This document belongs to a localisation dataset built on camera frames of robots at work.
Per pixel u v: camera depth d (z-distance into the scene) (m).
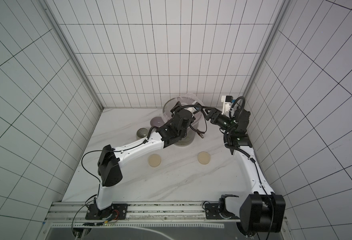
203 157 0.91
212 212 0.72
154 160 0.89
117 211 0.72
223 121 0.63
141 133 1.02
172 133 0.59
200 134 0.97
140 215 0.73
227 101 0.64
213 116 0.63
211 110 0.63
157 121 1.07
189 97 0.88
